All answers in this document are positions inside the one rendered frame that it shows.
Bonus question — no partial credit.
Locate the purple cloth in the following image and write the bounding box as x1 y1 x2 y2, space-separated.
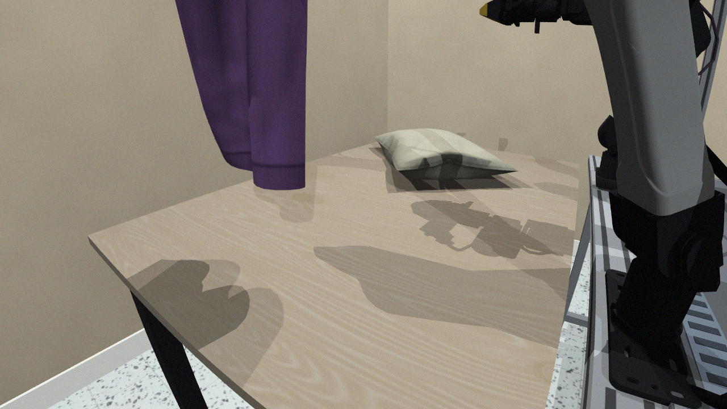
175 0 308 190

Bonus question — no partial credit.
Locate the cream pillow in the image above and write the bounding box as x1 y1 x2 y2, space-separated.
373 128 518 180

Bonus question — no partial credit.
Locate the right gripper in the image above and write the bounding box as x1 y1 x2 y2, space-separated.
479 0 536 27

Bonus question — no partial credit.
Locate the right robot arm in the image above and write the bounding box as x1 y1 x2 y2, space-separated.
533 0 711 190

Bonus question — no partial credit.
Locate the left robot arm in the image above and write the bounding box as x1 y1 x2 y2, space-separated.
584 0 725 409

